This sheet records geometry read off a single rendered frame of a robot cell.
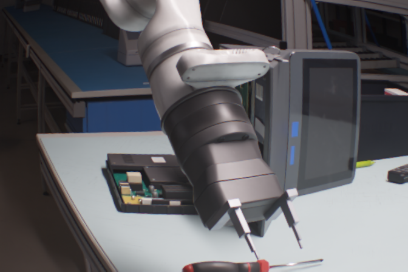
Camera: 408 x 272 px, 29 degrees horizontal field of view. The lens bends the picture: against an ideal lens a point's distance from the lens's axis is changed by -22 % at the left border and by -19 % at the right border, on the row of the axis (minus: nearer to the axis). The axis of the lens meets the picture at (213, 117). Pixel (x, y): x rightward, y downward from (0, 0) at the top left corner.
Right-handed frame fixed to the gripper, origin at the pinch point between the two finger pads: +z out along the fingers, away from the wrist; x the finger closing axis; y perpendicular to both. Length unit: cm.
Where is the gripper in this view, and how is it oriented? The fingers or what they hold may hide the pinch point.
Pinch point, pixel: (280, 252)
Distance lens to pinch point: 82.1
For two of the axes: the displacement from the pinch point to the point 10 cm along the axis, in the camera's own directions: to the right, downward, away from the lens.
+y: -3.9, 5.8, 7.1
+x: -8.5, 0.7, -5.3
